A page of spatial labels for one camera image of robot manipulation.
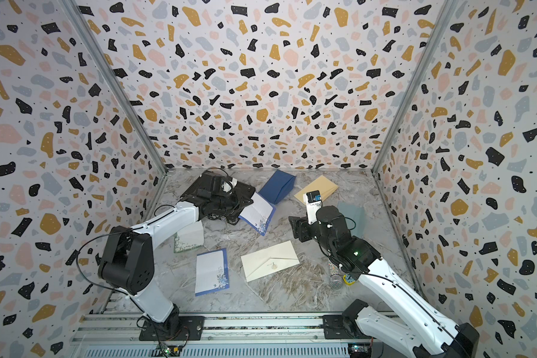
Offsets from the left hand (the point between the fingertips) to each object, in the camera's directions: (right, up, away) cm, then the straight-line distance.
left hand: (255, 200), depth 86 cm
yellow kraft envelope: (+31, +7, +31) cm, 45 cm away
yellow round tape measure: (+35, -30, -3) cm, 46 cm away
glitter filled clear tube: (+30, -29, -5) cm, 42 cm away
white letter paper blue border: (-17, -28, 0) cm, 33 cm away
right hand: (+15, -5, -14) cm, 22 cm away
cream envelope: (+5, -24, +1) cm, 25 cm away
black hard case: (-11, +2, -11) cm, 16 cm away
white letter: (+1, -6, +3) cm, 7 cm away
